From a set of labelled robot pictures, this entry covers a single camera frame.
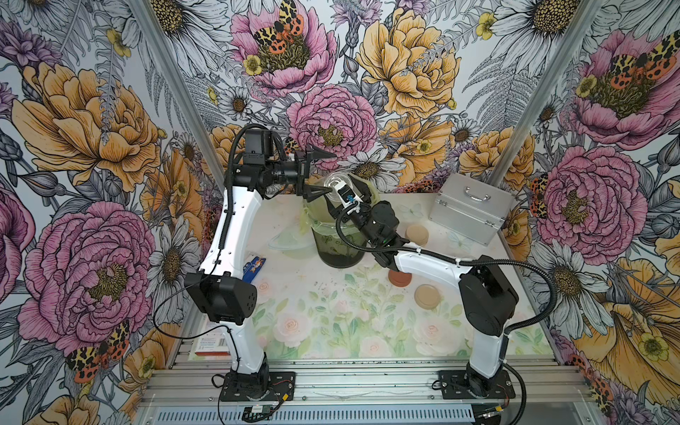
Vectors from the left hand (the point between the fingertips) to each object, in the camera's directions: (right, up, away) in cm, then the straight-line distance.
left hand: (334, 175), depth 68 cm
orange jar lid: (+21, -32, +25) cm, 46 cm away
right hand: (0, -2, +11) cm, 11 cm away
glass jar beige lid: (+28, -16, +27) cm, 42 cm away
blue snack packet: (-31, -29, +27) cm, 50 cm away
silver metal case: (+49, -7, +31) cm, 58 cm away
